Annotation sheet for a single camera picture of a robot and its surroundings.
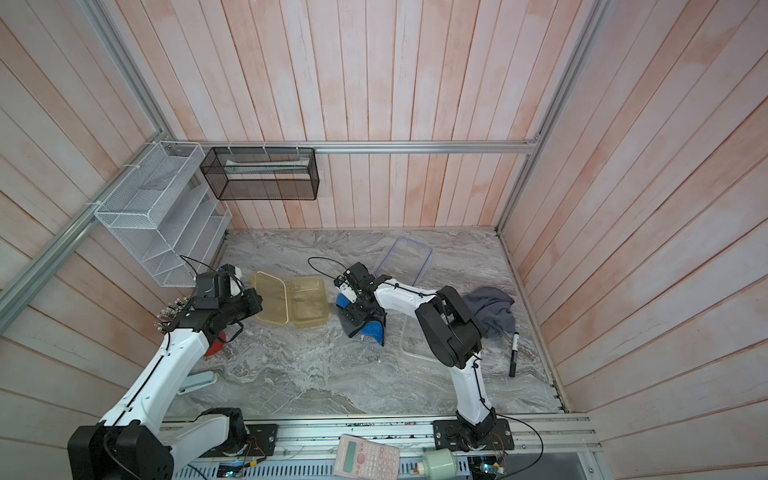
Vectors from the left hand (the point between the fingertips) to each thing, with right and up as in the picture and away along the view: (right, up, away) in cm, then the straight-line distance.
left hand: (262, 301), depth 83 cm
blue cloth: (+32, -9, +7) cm, 34 cm away
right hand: (+26, -4, +15) cm, 30 cm away
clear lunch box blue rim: (+45, -13, +7) cm, 47 cm away
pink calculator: (+29, -36, -13) cm, 48 cm away
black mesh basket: (-9, +43, +23) cm, 50 cm away
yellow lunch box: (+9, -3, +16) cm, 19 cm away
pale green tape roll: (+47, -33, -20) cm, 60 cm away
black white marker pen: (+73, -17, +2) cm, 75 cm away
